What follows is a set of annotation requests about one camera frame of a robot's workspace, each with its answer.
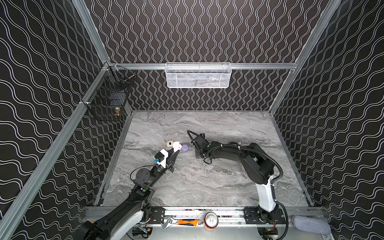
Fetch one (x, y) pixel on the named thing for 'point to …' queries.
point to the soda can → (211, 219)
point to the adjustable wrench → (167, 220)
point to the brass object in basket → (117, 111)
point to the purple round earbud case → (184, 148)
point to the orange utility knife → (188, 222)
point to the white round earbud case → (176, 146)
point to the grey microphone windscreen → (311, 224)
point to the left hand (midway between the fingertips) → (179, 150)
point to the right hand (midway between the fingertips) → (201, 153)
